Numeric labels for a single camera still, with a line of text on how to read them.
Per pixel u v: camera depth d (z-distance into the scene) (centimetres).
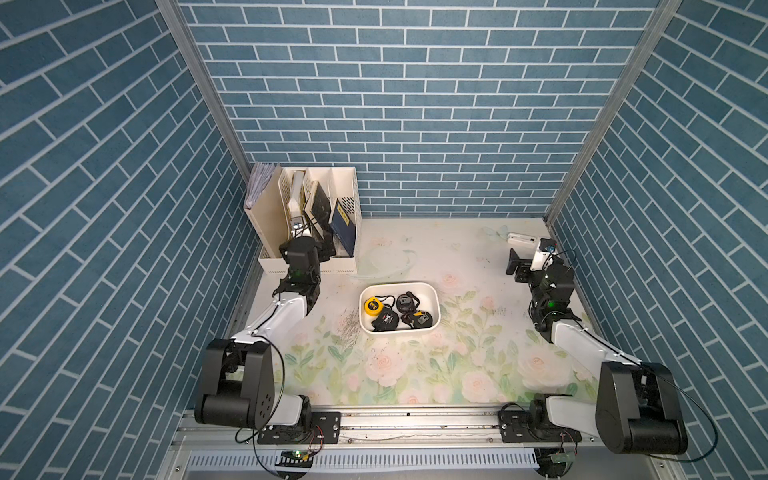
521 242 112
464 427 75
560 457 71
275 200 95
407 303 94
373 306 94
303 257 64
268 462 70
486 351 87
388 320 89
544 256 72
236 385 42
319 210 101
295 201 89
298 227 71
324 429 74
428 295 95
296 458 72
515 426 74
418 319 89
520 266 78
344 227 107
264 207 87
